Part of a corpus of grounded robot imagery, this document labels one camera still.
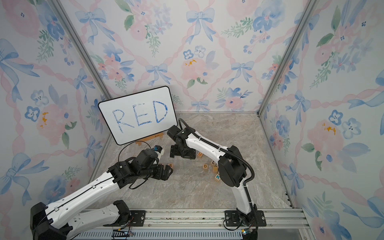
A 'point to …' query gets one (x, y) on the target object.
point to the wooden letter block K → (217, 177)
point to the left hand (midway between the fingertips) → (167, 168)
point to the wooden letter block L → (213, 162)
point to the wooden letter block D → (205, 166)
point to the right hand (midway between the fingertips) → (180, 156)
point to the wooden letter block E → (171, 165)
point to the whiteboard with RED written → (135, 116)
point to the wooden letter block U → (199, 155)
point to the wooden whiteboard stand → (139, 142)
